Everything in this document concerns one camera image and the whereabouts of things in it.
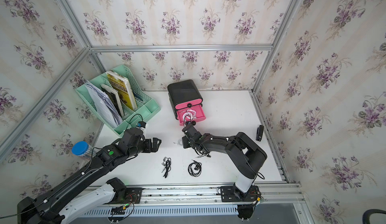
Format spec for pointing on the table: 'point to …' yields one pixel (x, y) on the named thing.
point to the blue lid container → (82, 148)
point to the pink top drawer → (188, 103)
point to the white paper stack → (105, 105)
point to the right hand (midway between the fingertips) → (186, 140)
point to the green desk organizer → (147, 106)
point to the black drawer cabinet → (183, 91)
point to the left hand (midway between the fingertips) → (156, 142)
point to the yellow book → (123, 89)
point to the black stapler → (259, 132)
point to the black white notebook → (114, 96)
